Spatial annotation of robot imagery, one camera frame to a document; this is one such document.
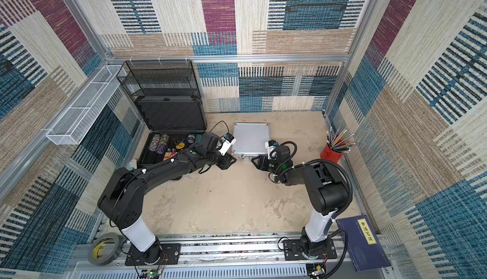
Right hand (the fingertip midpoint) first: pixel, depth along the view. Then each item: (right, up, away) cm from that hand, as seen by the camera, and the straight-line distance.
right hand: (257, 162), depth 96 cm
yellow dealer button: (-41, +8, +9) cm, 43 cm away
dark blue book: (+40, -29, -23) cm, 54 cm away
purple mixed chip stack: (-50, +8, +6) cm, 51 cm away
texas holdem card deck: (-45, +3, +3) cm, 45 cm away
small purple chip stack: (-36, +12, +8) cm, 39 cm away
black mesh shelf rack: (-53, +44, +9) cm, 69 cm away
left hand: (-12, +3, -7) cm, 14 cm away
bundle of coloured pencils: (+40, +9, -2) cm, 41 cm away
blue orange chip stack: (-54, +9, +6) cm, 56 cm away
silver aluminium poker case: (-3, +11, -1) cm, 12 cm away
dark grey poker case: (-46, +19, +8) cm, 51 cm away
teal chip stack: (-32, +12, +9) cm, 35 cm away
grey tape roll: (-62, -32, -19) cm, 72 cm away
